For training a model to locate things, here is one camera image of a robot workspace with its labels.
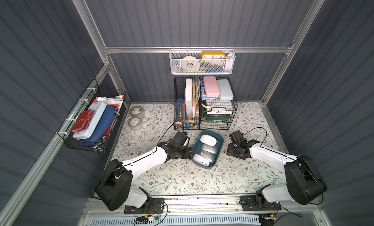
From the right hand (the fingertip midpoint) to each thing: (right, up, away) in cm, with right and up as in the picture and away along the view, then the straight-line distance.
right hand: (236, 155), depth 90 cm
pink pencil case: (-15, +44, +5) cm, 47 cm away
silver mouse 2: (-16, -1, +2) cm, 16 cm away
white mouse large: (-17, +9, +3) cm, 20 cm away
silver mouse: (-13, +2, +4) cm, 14 cm away
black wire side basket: (-73, +35, -9) cm, 81 cm away
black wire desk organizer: (-29, +26, +11) cm, 41 cm away
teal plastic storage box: (-24, +5, +4) cm, 25 cm away
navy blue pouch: (-70, +16, -25) cm, 77 cm away
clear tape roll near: (-70, +18, +18) cm, 75 cm away
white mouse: (-22, -2, -3) cm, 23 cm away
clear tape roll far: (-71, +27, +24) cm, 80 cm away
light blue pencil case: (-6, +41, +5) cm, 42 cm away
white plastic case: (-73, +19, -27) cm, 81 cm away
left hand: (-29, +2, -5) cm, 29 cm away
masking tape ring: (-17, +33, +3) cm, 37 cm away
